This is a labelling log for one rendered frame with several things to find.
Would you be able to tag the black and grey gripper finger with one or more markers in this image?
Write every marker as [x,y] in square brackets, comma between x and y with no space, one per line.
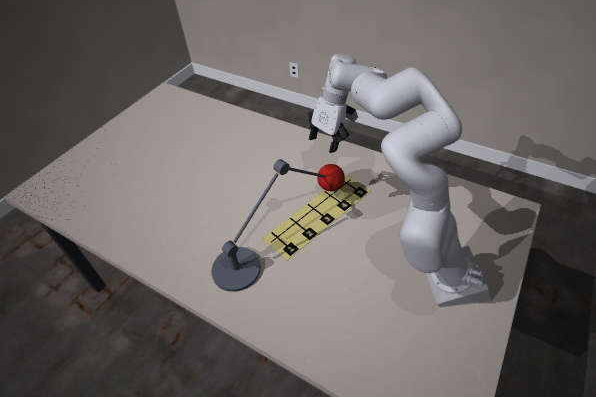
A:
[335,142]
[314,130]

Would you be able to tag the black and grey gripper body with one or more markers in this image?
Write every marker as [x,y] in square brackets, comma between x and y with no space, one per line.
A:
[327,116]

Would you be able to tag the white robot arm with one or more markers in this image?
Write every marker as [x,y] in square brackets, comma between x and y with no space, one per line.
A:
[428,235]

